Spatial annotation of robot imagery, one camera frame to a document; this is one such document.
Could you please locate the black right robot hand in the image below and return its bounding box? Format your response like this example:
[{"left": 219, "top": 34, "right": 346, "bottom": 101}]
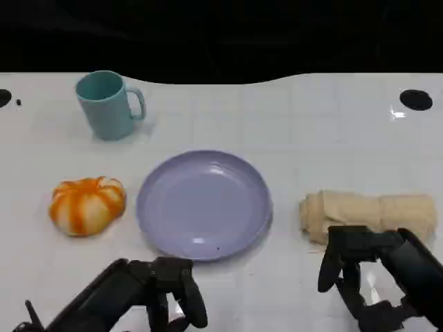
[{"left": 317, "top": 225, "right": 443, "bottom": 332}]

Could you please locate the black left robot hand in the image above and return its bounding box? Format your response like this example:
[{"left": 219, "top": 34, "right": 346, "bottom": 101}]
[{"left": 44, "top": 256, "right": 209, "bottom": 332}]

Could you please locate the beige towel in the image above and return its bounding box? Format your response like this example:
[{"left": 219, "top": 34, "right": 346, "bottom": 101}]
[{"left": 298, "top": 189, "right": 439, "bottom": 244}]

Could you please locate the orange and white bread roll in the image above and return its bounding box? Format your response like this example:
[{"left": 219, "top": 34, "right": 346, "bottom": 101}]
[{"left": 48, "top": 176, "right": 127, "bottom": 237}]

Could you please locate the lilac plate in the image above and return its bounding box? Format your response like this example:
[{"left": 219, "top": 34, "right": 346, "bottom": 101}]
[{"left": 136, "top": 149, "right": 273, "bottom": 261}]

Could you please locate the pale green mug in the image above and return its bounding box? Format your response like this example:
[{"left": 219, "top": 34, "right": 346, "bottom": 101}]
[{"left": 75, "top": 70, "right": 147, "bottom": 142}]

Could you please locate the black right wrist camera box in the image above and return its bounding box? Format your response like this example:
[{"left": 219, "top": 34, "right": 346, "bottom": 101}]
[{"left": 358, "top": 299, "right": 420, "bottom": 332}]

